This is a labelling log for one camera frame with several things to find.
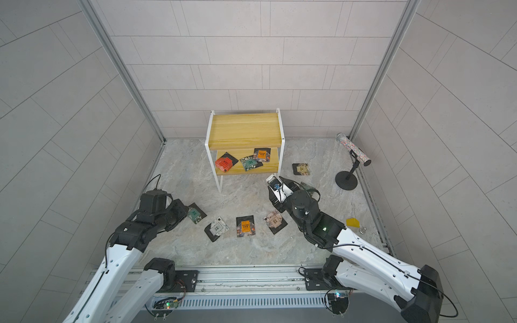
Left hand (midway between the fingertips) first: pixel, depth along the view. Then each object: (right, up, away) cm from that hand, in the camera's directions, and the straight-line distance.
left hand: (195, 204), depth 77 cm
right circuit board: (+54, -34, -6) cm, 64 cm away
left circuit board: (-6, -31, -11) cm, 34 cm away
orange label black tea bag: (+18, -11, +8) cm, 23 cm away
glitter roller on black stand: (+67, +7, +20) cm, 70 cm away
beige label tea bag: (+45, +12, +26) cm, 53 cm away
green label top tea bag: (+1, -3, -2) cm, 4 cm away
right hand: (+31, +9, -5) cm, 32 cm away
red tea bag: (+10, +16, +10) cm, 22 cm away
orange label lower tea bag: (+26, +19, +13) cm, 35 cm away
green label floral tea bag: (+20, +15, +10) cm, 27 cm away
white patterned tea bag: (+7, -12, +6) cm, 15 cm away
